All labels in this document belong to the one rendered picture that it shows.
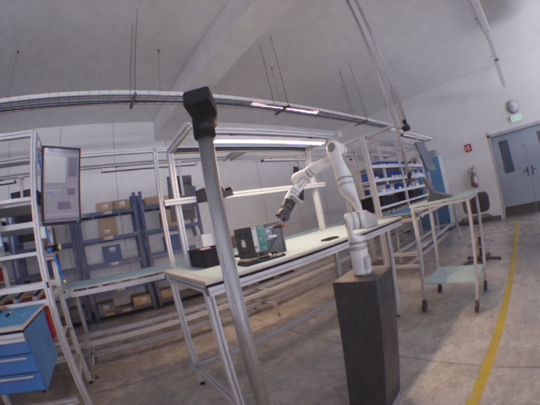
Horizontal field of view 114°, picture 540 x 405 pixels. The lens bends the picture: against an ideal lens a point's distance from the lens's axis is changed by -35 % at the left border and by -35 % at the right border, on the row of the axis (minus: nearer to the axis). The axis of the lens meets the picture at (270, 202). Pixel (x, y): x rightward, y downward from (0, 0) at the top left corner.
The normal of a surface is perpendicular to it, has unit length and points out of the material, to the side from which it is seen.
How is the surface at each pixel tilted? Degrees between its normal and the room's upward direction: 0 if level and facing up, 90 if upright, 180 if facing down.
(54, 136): 90
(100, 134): 90
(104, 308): 90
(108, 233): 90
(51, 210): 101
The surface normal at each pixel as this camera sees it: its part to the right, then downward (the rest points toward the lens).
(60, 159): 0.88, -0.01
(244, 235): -0.56, 0.06
